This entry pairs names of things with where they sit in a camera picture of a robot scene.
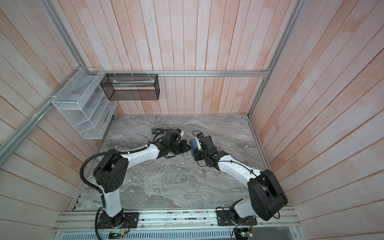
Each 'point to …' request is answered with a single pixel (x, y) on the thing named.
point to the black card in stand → (154, 131)
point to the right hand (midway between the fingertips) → (195, 150)
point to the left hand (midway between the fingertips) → (191, 150)
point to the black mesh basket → (131, 86)
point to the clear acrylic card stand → (165, 132)
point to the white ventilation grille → (151, 235)
